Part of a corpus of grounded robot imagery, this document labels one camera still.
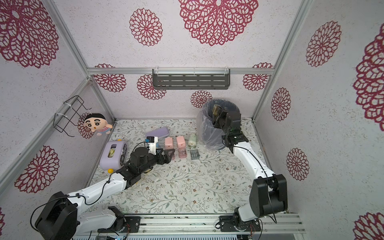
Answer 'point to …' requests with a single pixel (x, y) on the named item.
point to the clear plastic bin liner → (197, 133)
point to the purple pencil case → (159, 132)
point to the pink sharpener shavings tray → (182, 153)
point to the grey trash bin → (211, 135)
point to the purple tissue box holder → (114, 155)
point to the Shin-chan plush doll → (97, 123)
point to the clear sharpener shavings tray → (194, 154)
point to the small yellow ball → (110, 170)
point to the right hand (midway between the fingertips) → (213, 104)
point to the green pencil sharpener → (192, 142)
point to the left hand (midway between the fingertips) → (169, 150)
